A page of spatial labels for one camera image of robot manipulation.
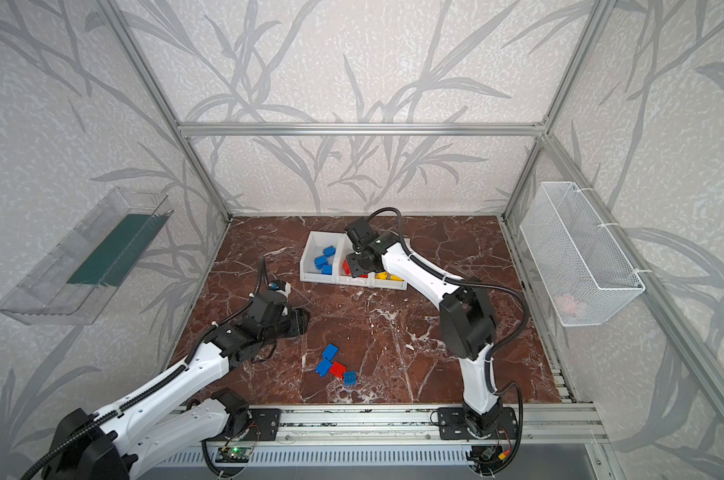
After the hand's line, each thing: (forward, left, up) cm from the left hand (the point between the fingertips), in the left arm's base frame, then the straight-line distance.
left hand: (308, 308), depth 83 cm
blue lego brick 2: (+22, +1, -10) cm, 24 cm away
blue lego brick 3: (-13, -4, -10) cm, 17 cm away
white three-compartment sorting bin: (+16, -5, -6) cm, 17 cm away
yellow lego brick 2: (+15, -26, -8) cm, 31 cm away
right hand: (+17, -14, +3) cm, 22 cm away
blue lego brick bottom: (-16, -12, -9) cm, 22 cm away
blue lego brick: (+27, -1, -10) cm, 29 cm away
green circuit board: (-33, +15, -12) cm, 38 cm away
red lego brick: (-14, -9, -10) cm, 19 cm away
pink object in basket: (-3, -66, +11) cm, 67 cm away
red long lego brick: (+21, -8, -11) cm, 25 cm away
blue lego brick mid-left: (-9, -6, -10) cm, 14 cm away
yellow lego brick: (+16, -21, -7) cm, 27 cm away
